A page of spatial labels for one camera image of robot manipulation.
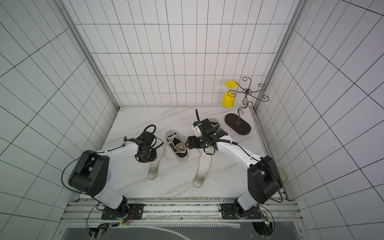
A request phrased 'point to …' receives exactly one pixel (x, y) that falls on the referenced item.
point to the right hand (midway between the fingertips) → (191, 140)
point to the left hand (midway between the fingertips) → (151, 161)
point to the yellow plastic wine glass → (227, 97)
